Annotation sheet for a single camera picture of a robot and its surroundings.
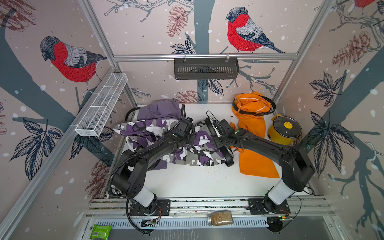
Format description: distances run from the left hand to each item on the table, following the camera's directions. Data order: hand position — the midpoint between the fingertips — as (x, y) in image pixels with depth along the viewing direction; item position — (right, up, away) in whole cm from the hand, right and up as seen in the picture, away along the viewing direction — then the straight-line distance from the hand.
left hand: (194, 133), depth 90 cm
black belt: (-52, +14, +27) cm, 60 cm away
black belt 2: (+20, -16, -7) cm, 27 cm away
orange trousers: (+43, +17, +20) cm, 50 cm away
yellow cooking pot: (+57, +2, 0) cm, 57 cm away
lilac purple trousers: (-25, +15, +14) cm, 32 cm away
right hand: (+15, -2, 0) cm, 15 cm away
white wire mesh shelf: (-50, +7, -20) cm, 54 cm away
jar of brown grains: (+13, -36, -23) cm, 44 cm away
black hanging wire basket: (+9, +45, +16) cm, 49 cm away
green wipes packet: (-43, -43, -23) cm, 65 cm away
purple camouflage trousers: (+4, -10, +1) cm, 11 cm away
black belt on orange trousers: (+52, +12, +18) cm, 56 cm away
